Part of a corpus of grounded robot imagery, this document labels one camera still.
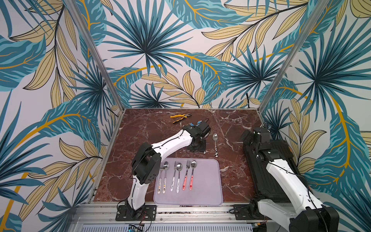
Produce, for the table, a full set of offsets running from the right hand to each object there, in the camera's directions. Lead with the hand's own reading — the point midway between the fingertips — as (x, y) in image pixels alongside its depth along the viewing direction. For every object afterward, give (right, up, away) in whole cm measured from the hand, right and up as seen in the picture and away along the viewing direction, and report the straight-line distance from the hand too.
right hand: (251, 135), depth 81 cm
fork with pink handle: (-36, -19, +9) cm, 41 cm away
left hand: (-29, -10, +5) cm, 30 cm away
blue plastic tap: (-27, +8, +28) cm, 39 cm away
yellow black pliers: (-37, +12, +32) cm, 51 cm away
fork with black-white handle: (-25, -12, +13) cm, 31 cm away
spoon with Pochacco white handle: (-41, -20, +6) cm, 46 cm away
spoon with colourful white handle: (-49, -20, +6) cm, 53 cm away
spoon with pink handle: (-32, -19, +8) cm, 38 cm away
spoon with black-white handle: (-17, -3, +19) cm, 26 cm away
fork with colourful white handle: (-52, -28, 0) cm, 59 cm away
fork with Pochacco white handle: (-44, -26, 0) cm, 52 cm away
